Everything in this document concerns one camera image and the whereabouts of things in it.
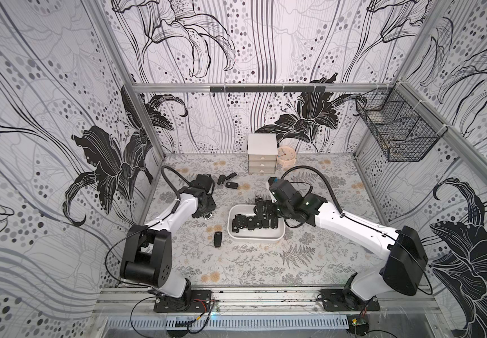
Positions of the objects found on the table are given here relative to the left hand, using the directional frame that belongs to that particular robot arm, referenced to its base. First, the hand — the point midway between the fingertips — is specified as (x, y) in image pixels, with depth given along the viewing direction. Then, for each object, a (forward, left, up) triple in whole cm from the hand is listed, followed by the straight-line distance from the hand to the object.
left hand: (209, 211), depth 90 cm
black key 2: (-3, -15, -3) cm, 16 cm away
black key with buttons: (-3, -25, -4) cm, 25 cm away
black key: (-3, -12, -3) cm, 13 cm away
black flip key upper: (+21, -2, -5) cm, 21 cm away
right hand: (-2, -24, +9) cm, 25 cm away
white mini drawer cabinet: (+29, -23, +8) cm, 38 cm away
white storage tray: (-8, -22, -4) cm, 24 cm away
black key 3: (-3, -28, -3) cm, 29 cm away
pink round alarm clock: (+38, -37, -3) cm, 53 cm away
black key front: (-3, -18, -3) cm, 19 cm away
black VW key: (+18, -8, -4) cm, 20 cm away
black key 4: (-10, -4, -5) cm, 12 cm away
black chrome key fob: (+25, -7, -6) cm, 27 cm away
